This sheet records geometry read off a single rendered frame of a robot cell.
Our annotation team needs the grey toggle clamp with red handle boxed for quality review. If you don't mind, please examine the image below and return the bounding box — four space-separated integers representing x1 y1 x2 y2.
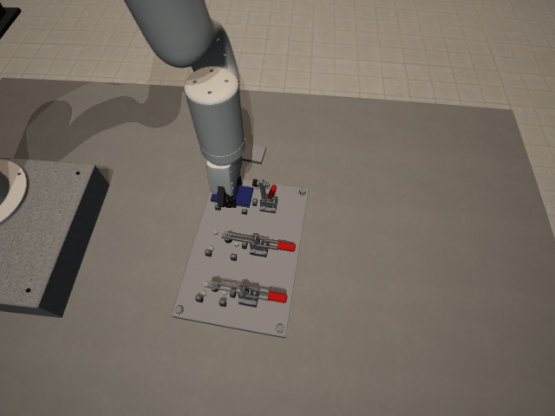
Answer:
207 281 287 308

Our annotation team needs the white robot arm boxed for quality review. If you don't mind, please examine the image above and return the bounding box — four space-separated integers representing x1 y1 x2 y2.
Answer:
0 0 245 225

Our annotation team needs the blue plate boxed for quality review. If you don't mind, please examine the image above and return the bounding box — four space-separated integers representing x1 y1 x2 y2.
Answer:
211 185 253 208

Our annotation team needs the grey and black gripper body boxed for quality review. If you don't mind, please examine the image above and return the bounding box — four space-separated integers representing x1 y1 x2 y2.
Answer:
207 155 242 197

